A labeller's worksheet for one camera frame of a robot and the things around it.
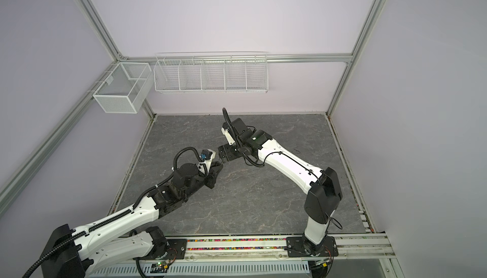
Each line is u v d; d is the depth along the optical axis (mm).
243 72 1036
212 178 671
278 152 517
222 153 696
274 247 754
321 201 434
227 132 723
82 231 425
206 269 1577
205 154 653
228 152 695
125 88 1031
